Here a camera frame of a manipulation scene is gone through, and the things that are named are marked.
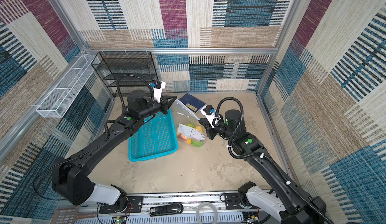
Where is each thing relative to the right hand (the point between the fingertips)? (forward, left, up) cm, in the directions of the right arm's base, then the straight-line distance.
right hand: (202, 122), depth 71 cm
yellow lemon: (+7, +1, -18) cm, 19 cm away
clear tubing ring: (-30, +1, -23) cm, 38 cm away
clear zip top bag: (+2, +6, -11) cm, 13 cm away
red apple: (+2, +10, -19) cm, 21 cm away
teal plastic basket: (+9, +28, -28) cm, 41 cm away
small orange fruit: (+2, +7, -22) cm, 23 cm away
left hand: (+11, +12, +7) cm, 18 cm away
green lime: (0, +3, -22) cm, 22 cm away
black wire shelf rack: (+51, +56, -6) cm, 76 cm away
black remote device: (-31, +15, -23) cm, 42 cm away
